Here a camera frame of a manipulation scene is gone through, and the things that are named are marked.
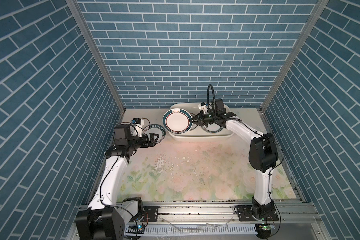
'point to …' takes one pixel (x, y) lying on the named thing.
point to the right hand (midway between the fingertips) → (189, 119)
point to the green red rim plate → (177, 121)
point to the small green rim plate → (156, 129)
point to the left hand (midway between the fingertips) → (151, 135)
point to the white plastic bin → (199, 132)
